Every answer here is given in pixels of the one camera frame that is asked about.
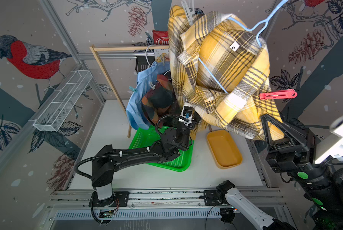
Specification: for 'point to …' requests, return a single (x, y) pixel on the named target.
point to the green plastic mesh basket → (144, 138)
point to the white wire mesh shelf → (52, 114)
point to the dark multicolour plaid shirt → (158, 101)
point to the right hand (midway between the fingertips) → (263, 113)
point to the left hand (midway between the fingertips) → (186, 101)
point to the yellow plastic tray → (225, 151)
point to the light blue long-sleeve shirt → (134, 109)
